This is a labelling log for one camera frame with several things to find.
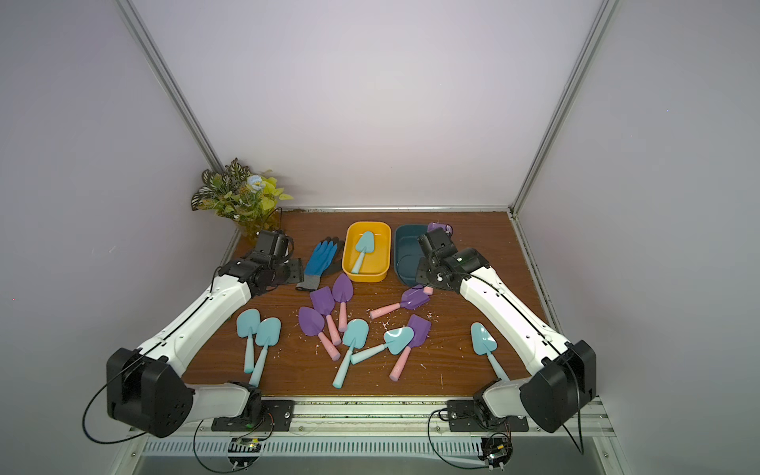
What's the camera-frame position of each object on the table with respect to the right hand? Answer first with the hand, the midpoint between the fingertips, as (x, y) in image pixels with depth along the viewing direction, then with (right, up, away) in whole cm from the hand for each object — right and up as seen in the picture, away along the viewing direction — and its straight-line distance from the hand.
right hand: (427, 268), depth 79 cm
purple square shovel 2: (-3, -12, +15) cm, 19 cm away
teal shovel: (-20, +5, +29) cm, 36 cm away
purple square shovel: (-32, -13, +15) cm, 38 cm away
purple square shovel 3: (-1, -20, +8) cm, 22 cm away
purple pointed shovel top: (-26, -9, +16) cm, 32 cm away
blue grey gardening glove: (-33, 0, +23) cm, 40 cm away
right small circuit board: (+15, -43, -10) cm, 47 cm away
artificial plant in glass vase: (-63, +24, +19) cm, 70 cm away
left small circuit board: (-47, -46, -7) cm, 66 cm away
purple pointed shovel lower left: (-35, -18, +11) cm, 41 cm away
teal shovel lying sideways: (-8, -23, +8) cm, 26 cm away
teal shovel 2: (-21, -21, +7) cm, 31 cm away
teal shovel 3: (+18, -23, +6) cm, 30 cm away
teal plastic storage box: (-4, +3, +24) cm, 25 cm away
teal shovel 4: (-48, -21, +9) cm, 53 cm away
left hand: (-37, 0, +5) cm, 38 cm away
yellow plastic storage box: (-15, -2, +21) cm, 26 cm away
